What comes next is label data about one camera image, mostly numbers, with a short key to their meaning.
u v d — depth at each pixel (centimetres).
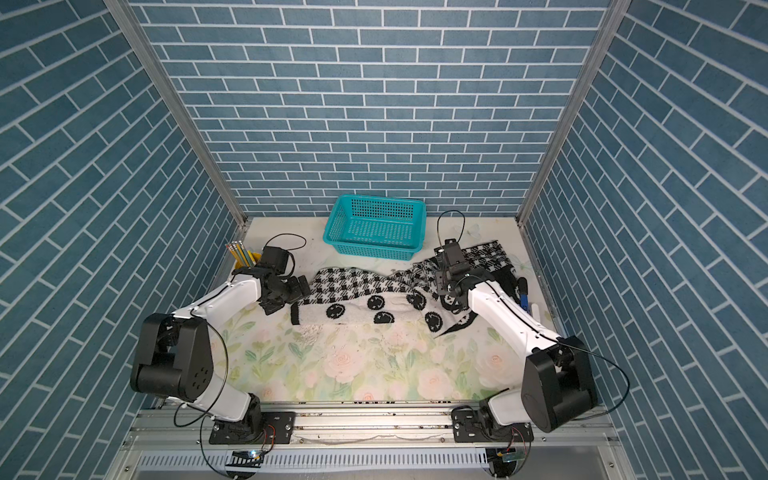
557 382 42
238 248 90
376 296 96
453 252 66
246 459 72
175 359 45
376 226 120
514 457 70
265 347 87
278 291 76
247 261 93
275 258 73
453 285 61
